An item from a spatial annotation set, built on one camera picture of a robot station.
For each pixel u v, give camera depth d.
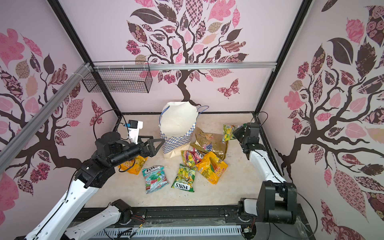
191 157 0.90
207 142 0.92
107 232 0.70
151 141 0.53
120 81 1.22
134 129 0.55
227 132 0.89
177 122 1.08
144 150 0.54
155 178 0.83
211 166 0.84
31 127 0.57
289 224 0.42
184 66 0.92
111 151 0.46
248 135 0.65
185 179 0.81
